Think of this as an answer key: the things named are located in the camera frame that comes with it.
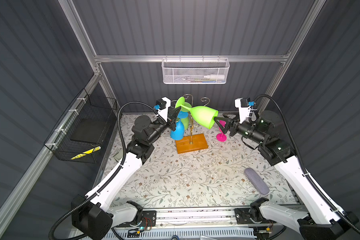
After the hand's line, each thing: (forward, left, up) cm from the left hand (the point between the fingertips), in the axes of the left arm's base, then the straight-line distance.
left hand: (180, 106), depth 64 cm
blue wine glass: (+2, +1, -21) cm, 21 cm away
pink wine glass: (+13, -30, -42) cm, 53 cm away
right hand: (-6, -17, -2) cm, 18 cm away
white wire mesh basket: (+67, -16, -21) cm, 72 cm away
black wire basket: (-3, +48, -13) cm, 50 cm away
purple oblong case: (-20, -42, -39) cm, 61 cm away
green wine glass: (+9, -3, -18) cm, 21 cm away
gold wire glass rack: (+9, -8, -42) cm, 43 cm away
